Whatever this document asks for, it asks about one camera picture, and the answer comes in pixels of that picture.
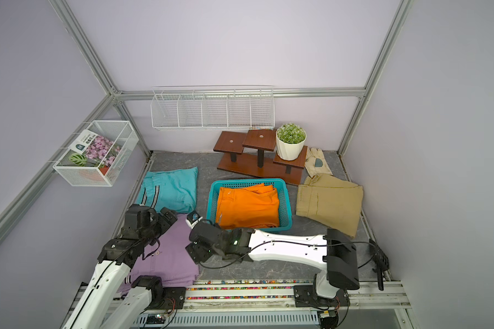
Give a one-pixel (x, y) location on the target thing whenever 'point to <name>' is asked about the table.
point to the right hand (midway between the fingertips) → (197, 238)
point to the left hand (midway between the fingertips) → (170, 219)
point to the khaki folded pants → (335, 203)
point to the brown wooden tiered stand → (254, 153)
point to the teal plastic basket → (283, 192)
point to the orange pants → (258, 207)
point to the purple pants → (173, 264)
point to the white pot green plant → (290, 138)
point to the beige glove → (315, 163)
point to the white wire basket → (97, 153)
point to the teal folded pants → (174, 189)
